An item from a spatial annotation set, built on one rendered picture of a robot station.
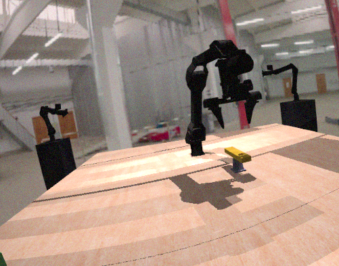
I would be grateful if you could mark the yellow bar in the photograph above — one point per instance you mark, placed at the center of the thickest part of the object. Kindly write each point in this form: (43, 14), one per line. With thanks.
(238, 155)

